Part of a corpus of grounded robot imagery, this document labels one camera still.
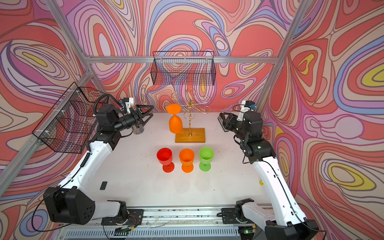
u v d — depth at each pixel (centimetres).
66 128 73
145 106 66
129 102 67
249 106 57
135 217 73
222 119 111
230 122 60
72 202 39
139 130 105
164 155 81
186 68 96
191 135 104
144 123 71
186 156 82
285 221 37
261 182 83
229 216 73
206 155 83
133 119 64
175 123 82
